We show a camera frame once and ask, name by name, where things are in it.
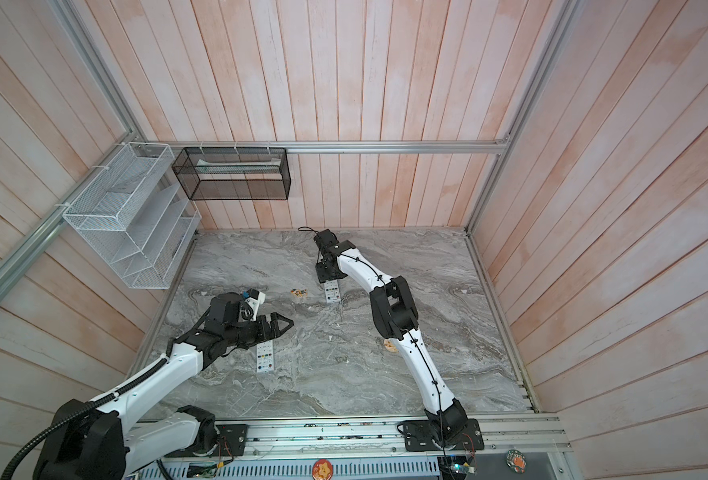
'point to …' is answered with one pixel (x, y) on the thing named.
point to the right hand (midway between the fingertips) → (327, 274)
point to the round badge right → (516, 460)
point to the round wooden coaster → (389, 345)
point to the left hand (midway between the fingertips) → (283, 332)
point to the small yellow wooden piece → (299, 293)
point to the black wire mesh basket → (233, 173)
